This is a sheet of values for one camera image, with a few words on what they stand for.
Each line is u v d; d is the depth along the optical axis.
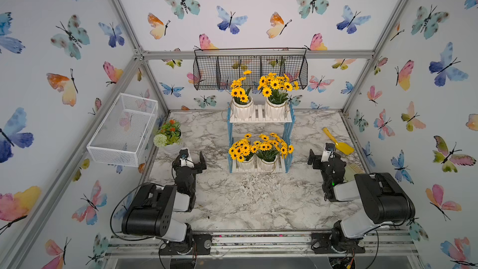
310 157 0.85
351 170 0.93
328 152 0.79
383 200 0.46
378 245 0.71
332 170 0.70
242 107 0.75
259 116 0.81
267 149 0.83
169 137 0.89
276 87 0.70
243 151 0.81
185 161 0.75
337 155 0.86
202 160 0.83
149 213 0.44
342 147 1.04
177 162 0.78
